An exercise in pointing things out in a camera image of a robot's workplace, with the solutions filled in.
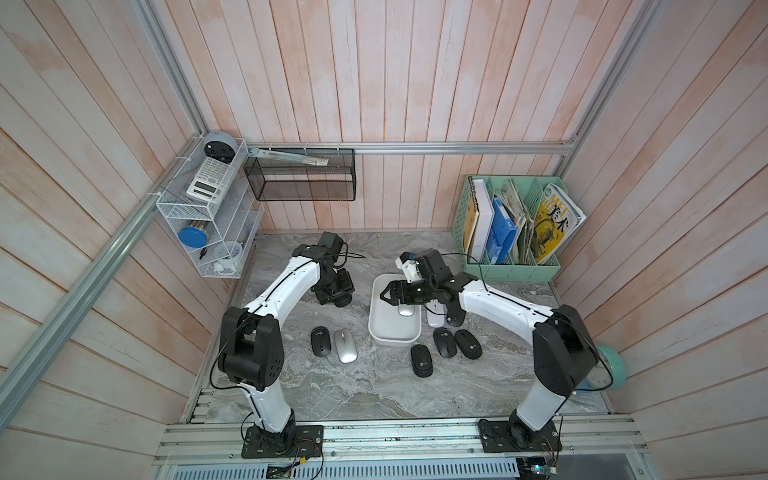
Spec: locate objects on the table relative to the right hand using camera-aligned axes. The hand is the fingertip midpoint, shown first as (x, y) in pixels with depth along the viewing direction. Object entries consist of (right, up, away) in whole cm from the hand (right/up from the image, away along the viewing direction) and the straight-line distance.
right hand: (389, 294), depth 87 cm
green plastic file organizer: (+51, +35, +17) cm, 64 cm away
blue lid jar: (-52, +16, -11) cm, 55 cm away
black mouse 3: (+17, -15, +2) cm, 23 cm away
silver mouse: (+6, -7, +12) cm, 15 cm away
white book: (+33, +14, +14) cm, 39 cm away
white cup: (-47, +12, -3) cm, 48 cm away
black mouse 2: (+9, -19, -1) cm, 21 cm away
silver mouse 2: (-13, -15, +2) cm, 20 cm away
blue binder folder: (+37, +19, +9) cm, 42 cm away
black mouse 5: (-13, -2, -1) cm, 14 cm away
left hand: (-13, -1, +1) cm, 13 cm away
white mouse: (+15, -9, +6) cm, 19 cm away
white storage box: (-1, -11, +6) cm, 12 cm away
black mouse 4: (+24, -15, +2) cm, 29 cm away
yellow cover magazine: (+56, +24, +11) cm, 62 cm away
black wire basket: (-41, +39, +19) cm, 60 cm away
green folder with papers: (+41, +32, +12) cm, 53 cm away
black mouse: (-21, -15, +2) cm, 25 cm away
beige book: (+25, +24, +1) cm, 35 cm away
